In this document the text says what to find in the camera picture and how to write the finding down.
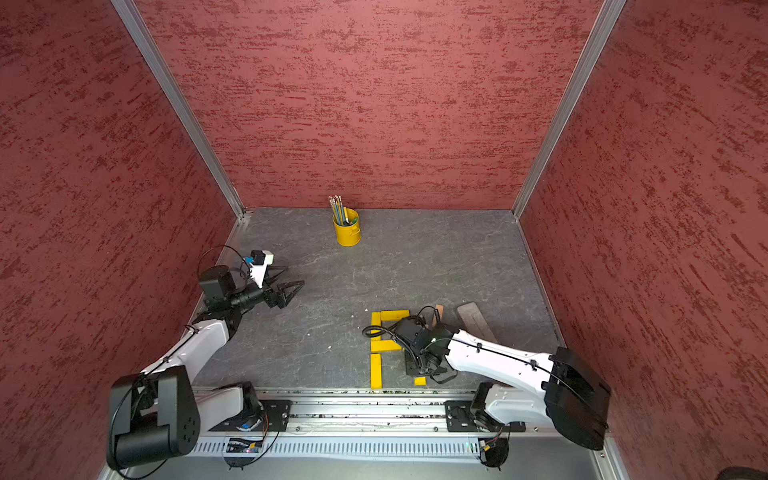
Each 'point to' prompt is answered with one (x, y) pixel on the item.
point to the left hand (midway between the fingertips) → (294, 280)
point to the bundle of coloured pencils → (339, 210)
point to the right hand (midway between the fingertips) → (418, 375)
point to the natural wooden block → (441, 313)
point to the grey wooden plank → (472, 320)
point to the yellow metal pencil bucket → (348, 235)
